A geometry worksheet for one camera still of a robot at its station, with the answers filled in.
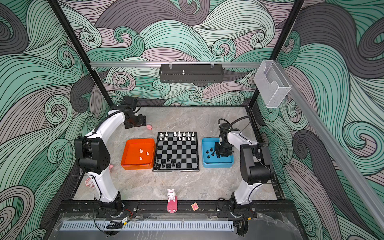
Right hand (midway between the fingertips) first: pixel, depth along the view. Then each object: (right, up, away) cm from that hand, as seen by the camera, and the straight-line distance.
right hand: (219, 153), depth 93 cm
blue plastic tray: (-6, -3, -1) cm, 7 cm away
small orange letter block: (-16, -22, -20) cm, 34 cm away
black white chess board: (-27, +1, 0) cm, 27 cm away
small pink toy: (-48, +16, +12) cm, 52 cm away
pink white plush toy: (-74, -13, -13) cm, 76 cm away
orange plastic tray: (-52, -1, +1) cm, 52 cm away
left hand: (-50, +20, 0) cm, 54 cm away
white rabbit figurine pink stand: (-28, -20, -19) cm, 39 cm away
